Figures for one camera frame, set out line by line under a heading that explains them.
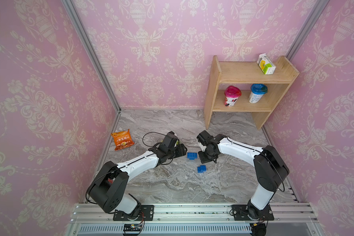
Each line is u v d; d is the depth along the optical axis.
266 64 0.78
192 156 0.90
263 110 0.92
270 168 0.50
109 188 0.43
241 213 0.73
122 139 0.98
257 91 0.88
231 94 0.85
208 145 0.67
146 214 0.75
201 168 0.85
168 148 0.68
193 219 0.74
